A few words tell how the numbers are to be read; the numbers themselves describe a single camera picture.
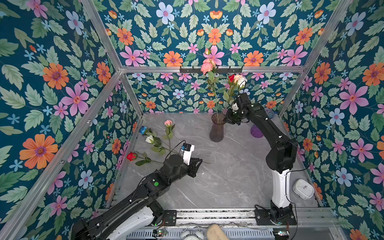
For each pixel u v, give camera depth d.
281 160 0.55
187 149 0.62
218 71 0.94
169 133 1.06
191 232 0.70
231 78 0.86
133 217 0.56
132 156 0.93
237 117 0.77
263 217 0.75
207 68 0.78
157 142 1.01
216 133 0.98
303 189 0.80
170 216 0.74
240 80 0.77
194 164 0.63
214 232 0.66
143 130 1.04
